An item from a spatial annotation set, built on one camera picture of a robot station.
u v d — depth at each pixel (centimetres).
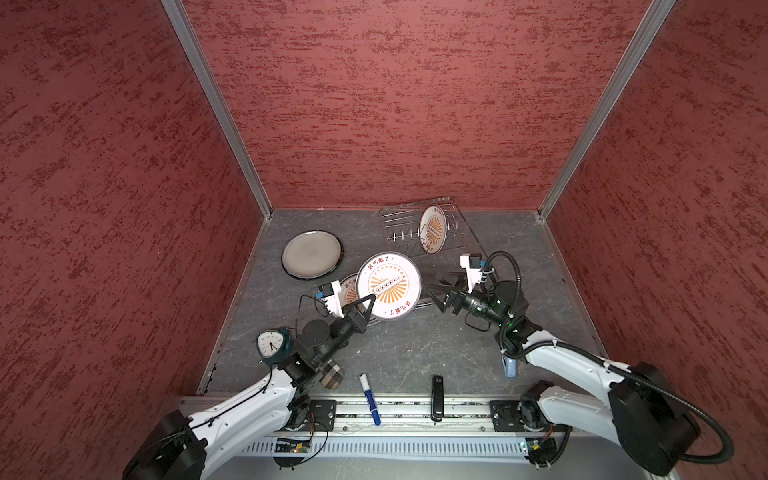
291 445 72
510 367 79
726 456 38
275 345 81
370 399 76
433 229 104
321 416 75
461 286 68
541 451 72
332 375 77
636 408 42
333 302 69
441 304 67
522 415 67
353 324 67
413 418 76
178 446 45
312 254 104
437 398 78
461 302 68
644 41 76
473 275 68
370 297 75
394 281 77
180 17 71
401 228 114
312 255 104
